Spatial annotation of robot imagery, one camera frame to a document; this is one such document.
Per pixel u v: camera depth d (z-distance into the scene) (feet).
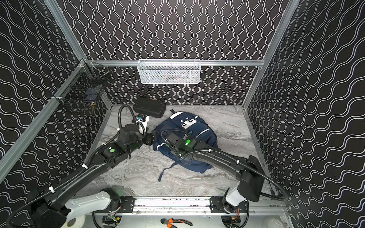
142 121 2.05
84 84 3.16
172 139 1.92
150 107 3.70
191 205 2.51
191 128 3.03
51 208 1.28
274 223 2.30
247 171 1.36
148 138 2.14
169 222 2.27
